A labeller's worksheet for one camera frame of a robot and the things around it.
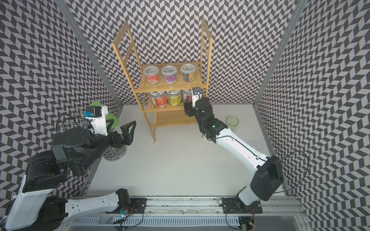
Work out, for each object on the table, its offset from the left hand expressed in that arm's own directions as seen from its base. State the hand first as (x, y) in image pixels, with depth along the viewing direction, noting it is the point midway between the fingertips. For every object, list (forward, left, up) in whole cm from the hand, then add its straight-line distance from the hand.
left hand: (124, 125), depth 52 cm
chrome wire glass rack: (+19, +40, -19) cm, 49 cm away
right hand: (+23, -26, -10) cm, 36 cm away
